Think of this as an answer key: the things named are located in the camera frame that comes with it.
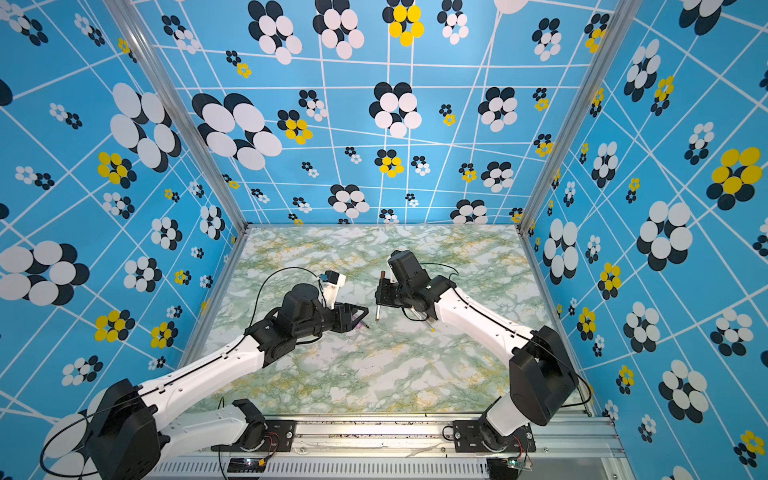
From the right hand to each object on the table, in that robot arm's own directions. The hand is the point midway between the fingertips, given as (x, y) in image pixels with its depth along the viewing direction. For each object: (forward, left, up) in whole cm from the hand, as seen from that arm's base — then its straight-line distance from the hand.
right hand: (378, 295), depth 83 cm
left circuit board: (-38, +32, -17) cm, 52 cm away
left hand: (-7, +3, +3) cm, 8 cm away
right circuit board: (-37, -34, -14) cm, 52 cm away
